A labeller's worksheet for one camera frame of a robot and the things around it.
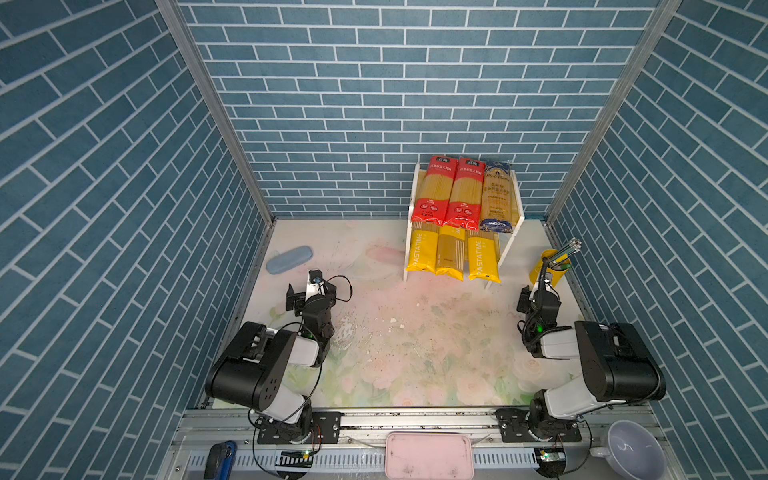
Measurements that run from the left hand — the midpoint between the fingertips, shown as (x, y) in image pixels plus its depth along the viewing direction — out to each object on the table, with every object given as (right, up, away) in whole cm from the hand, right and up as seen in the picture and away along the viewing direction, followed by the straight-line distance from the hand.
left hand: (307, 281), depth 89 cm
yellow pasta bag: (+44, +9, 0) cm, 45 cm away
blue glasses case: (-12, +6, +17) cm, 22 cm away
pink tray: (+35, -38, -21) cm, 55 cm away
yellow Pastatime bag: (+36, +11, 0) cm, 37 cm away
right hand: (+71, -1, +3) cm, 71 cm away
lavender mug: (+84, -38, -19) cm, 94 cm away
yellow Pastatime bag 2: (+53, +8, -3) cm, 53 cm away
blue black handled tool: (-12, -37, -23) cm, 45 cm away
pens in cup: (+80, +7, +5) cm, 80 cm away
